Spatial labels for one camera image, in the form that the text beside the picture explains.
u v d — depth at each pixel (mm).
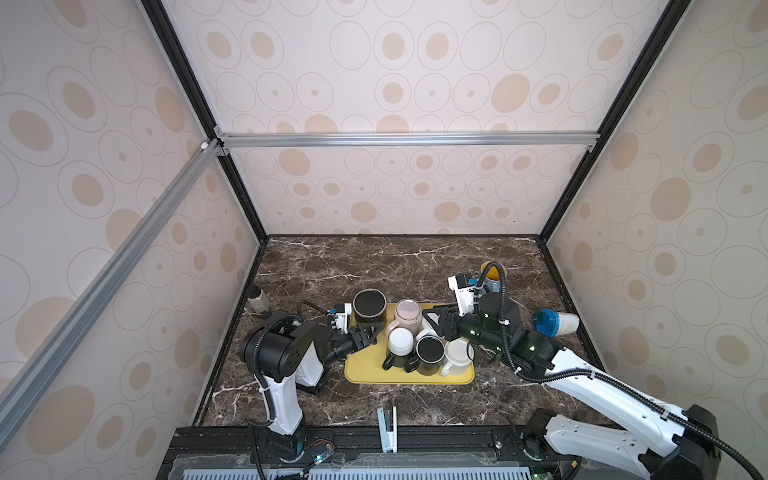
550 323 891
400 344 820
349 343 794
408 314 850
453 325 633
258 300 925
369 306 875
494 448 735
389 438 729
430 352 800
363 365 856
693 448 388
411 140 924
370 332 853
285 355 492
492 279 942
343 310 833
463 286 635
